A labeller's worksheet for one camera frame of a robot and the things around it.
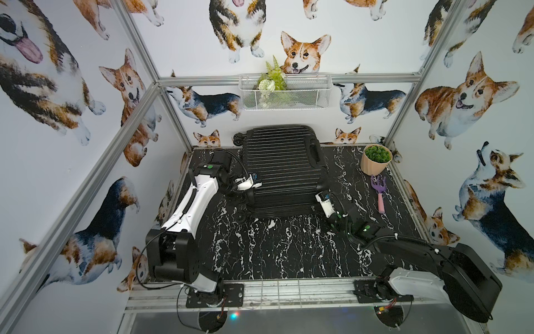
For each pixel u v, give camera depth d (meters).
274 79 0.82
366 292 0.73
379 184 1.04
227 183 0.68
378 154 1.03
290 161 0.86
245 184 0.73
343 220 0.63
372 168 1.03
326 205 0.74
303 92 0.92
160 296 0.75
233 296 0.73
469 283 0.41
